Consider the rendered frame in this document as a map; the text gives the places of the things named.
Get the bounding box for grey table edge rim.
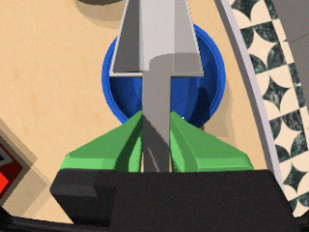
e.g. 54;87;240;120
213;0;285;194

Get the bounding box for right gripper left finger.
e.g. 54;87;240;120
58;110;143;172

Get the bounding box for red cardboard food box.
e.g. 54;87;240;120
0;143;23;199

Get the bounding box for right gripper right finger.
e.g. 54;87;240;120
170;110;254;172

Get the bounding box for blue bowl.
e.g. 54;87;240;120
101;23;226;129

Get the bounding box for grey scoop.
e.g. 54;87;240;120
109;0;204;172

